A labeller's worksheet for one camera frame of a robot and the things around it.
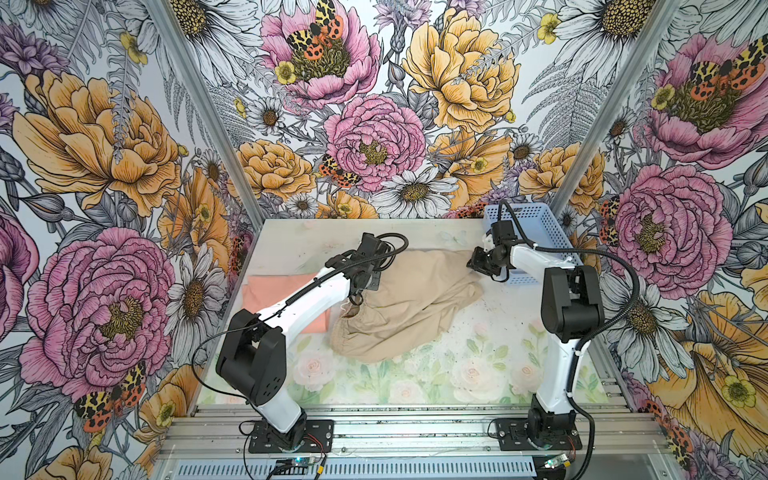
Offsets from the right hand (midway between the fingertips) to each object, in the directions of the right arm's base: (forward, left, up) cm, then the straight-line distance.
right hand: (471, 270), depth 102 cm
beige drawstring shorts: (-10, +18, +1) cm, 21 cm away
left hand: (-10, +36, +10) cm, 39 cm away
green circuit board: (-52, +51, -6) cm, 73 cm away
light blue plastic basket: (+23, -31, -3) cm, 39 cm away
